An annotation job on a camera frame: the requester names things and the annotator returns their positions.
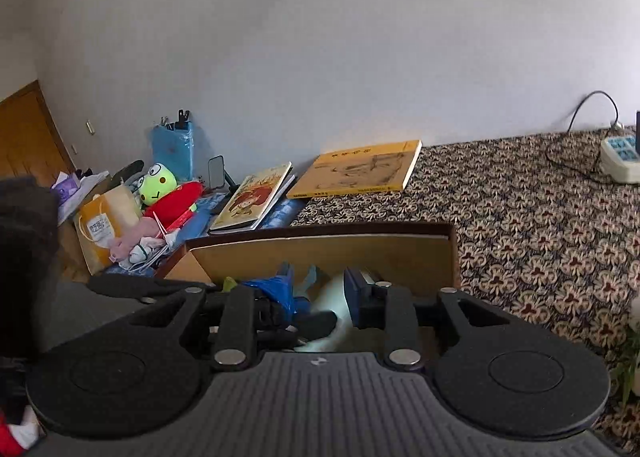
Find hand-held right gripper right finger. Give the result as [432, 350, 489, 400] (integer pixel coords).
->
[344, 266, 513, 369]

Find white power strip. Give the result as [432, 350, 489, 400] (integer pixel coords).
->
[600, 134, 640, 184]

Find wooden door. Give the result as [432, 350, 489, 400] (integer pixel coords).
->
[0, 80, 76, 188]

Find thin black cable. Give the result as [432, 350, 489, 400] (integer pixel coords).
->
[544, 90, 623, 184]

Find red white carton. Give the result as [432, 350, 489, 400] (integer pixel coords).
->
[0, 407, 42, 457]

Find blue paper bag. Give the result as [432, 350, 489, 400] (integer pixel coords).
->
[151, 120, 195, 183]

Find green frog plush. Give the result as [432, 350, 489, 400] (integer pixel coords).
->
[132, 163, 178, 208]

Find black phone stand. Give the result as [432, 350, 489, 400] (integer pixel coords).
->
[207, 155, 238, 188]

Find pink cloth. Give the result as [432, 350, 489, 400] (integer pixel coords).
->
[109, 217, 166, 260]

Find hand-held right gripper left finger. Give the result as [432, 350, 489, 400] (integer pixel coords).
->
[125, 262, 313, 372]

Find black cloth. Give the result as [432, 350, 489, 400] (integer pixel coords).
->
[295, 309, 338, 338]

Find purple printed pack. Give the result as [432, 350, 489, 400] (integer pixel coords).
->
[51, 174, 81, 200]

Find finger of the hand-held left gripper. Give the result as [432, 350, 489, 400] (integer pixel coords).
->
[89, 274, 216, 305]

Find white crumpled sheet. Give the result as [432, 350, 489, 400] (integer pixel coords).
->
[57, 170, 112, 225]

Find yellow paper bag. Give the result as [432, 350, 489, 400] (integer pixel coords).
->
[75, 184, 143, 274]

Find blue glasses case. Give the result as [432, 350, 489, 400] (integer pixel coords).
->
[172, 210, 213, 240]

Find green artificial leaves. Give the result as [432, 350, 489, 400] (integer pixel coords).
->
[607, 334, 640, 405]

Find black curved object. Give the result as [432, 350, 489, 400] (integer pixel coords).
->
[111, 160, 146, 188]

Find brown cardboard box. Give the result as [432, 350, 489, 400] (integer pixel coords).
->
[155, 222, 462, 354]

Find illustrated picture book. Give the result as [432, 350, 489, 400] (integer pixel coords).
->
[209, 162, 293, 230]

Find patterned brown bedspread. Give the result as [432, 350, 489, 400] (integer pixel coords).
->
[290, 127, 640, 453]

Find yellow book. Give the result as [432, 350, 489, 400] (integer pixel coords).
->
[286, 140, 423, 199]

